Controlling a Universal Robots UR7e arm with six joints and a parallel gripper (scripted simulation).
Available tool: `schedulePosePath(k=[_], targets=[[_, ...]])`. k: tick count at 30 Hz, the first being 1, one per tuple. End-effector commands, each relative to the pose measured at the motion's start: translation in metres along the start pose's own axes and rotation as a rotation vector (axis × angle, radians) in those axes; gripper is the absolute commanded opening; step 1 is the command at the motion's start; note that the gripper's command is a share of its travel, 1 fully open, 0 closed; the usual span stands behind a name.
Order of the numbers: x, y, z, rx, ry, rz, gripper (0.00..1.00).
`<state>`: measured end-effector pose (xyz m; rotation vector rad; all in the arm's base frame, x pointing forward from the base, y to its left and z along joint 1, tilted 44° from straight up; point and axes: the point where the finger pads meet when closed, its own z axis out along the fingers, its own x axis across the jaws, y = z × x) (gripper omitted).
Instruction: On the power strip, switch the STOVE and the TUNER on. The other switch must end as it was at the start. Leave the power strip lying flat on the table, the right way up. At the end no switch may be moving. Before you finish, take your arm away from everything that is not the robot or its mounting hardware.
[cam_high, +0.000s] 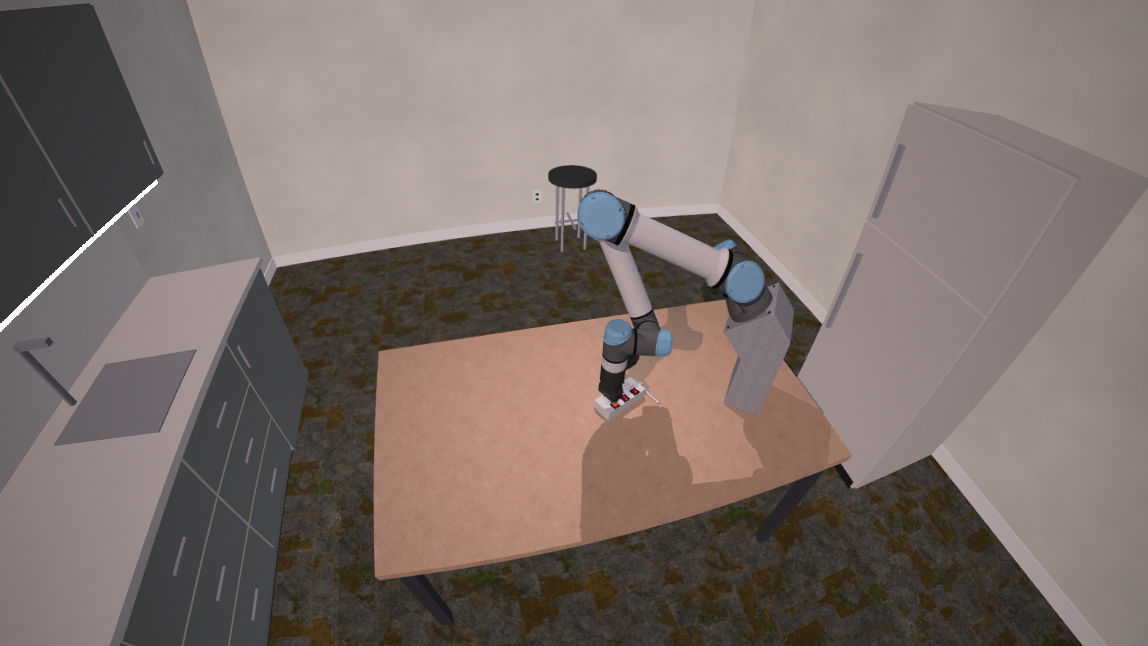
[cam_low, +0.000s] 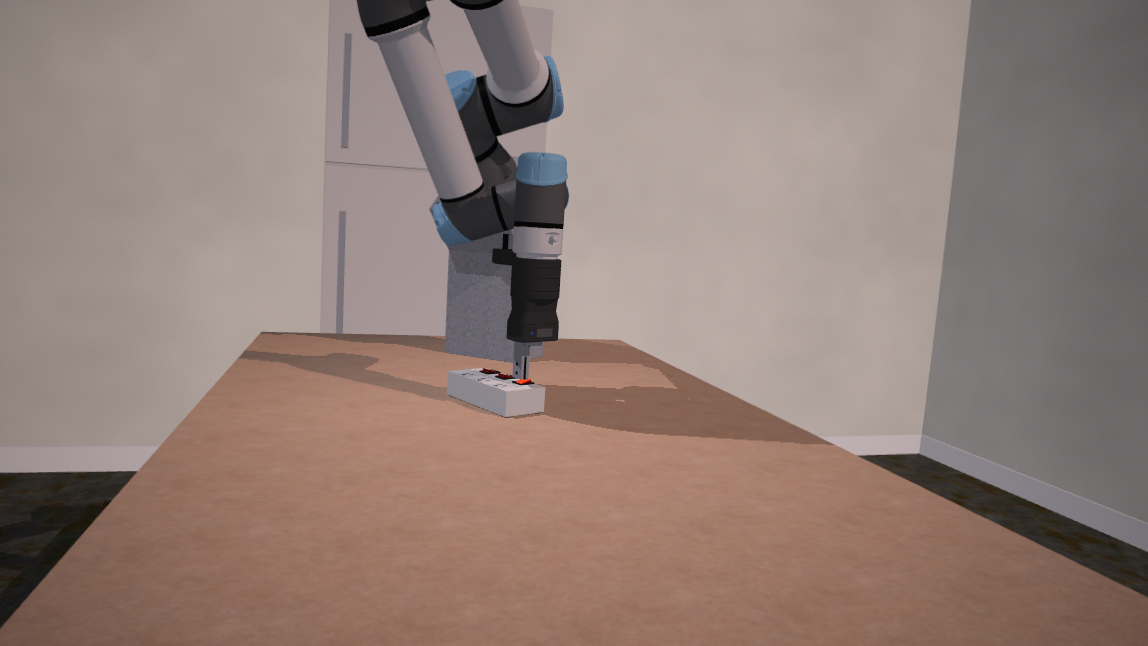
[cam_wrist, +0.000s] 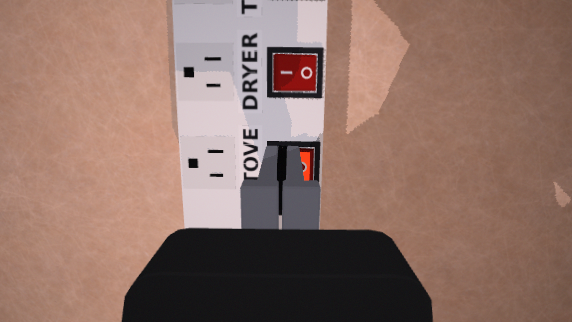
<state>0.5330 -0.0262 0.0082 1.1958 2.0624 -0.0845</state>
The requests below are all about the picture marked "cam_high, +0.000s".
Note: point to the grey power strip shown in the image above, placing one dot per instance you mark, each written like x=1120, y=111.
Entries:
x=632, y=392

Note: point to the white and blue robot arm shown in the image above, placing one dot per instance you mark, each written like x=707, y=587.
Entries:
x=601, y=216

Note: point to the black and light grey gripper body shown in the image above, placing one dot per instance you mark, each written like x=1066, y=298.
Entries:
x=611, y=381

